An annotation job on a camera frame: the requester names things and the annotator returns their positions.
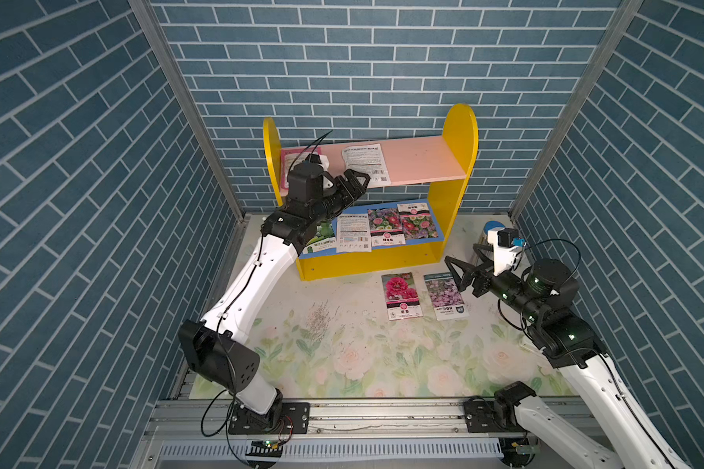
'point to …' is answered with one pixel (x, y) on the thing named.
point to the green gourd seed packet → (325, 238)
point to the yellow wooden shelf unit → (375, 203)
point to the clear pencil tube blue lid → (493, 225)
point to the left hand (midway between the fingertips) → (372, 184)
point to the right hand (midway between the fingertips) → (465, 254)
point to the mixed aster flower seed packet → (418, 224)
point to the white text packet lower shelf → (353, 233)
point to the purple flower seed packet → (446, 298)
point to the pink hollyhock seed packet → (401, 296)
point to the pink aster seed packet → (385, 228)
